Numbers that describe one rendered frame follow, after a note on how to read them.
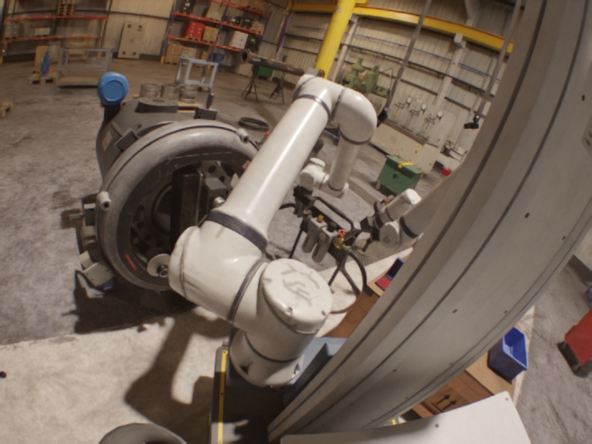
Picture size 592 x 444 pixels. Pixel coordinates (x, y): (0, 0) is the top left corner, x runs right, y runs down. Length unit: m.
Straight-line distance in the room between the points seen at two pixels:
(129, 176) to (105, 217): 0.16
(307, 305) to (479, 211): 0.33
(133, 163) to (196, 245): 0.40
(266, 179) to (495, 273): 0.48
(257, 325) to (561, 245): 0.56
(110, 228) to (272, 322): 0.63
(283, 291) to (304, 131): 0.41
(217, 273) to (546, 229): 0.55
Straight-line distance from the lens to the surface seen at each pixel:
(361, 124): 0.85
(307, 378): 0.63
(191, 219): 1.01
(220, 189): 0.93
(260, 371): 0.65
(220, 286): 0.53
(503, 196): 0.31
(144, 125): 1.25
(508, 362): 1.51
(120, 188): 0.88
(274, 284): 0.50
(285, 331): 0.51
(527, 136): 0.30
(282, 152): 0.66
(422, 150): 6.59
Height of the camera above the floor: 1.23
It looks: 30 degrees down
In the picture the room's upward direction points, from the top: 21 degrees clockwise
